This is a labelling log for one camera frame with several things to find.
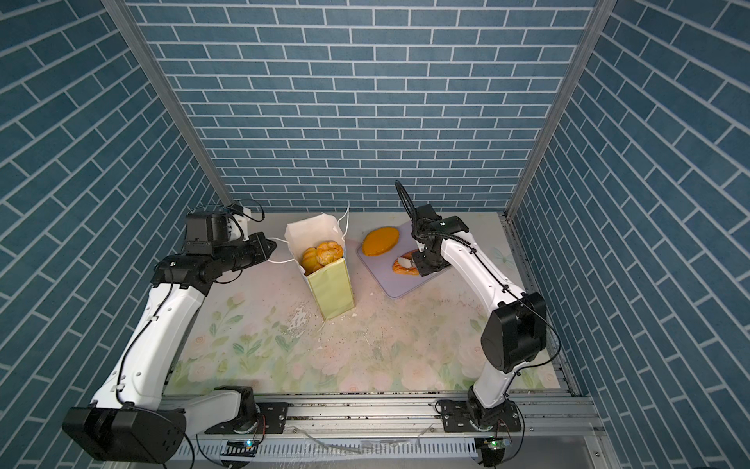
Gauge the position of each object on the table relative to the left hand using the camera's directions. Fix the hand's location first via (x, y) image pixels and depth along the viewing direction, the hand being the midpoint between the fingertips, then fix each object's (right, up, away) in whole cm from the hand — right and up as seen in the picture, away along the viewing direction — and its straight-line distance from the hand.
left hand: (278, 242), depth 74 cm
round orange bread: (+25, 0, +34) cm, 42 cm away
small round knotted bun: (+10, -3, +12) cm, 16 cm away
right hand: (+40, -6, +12) cm, 42 cm away
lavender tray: (+30, -14, +26) cm, 42 cm away
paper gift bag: (+12, -12, +5) cm, 18 cm away
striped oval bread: (+4, -6, +14) cm, 15 cm away
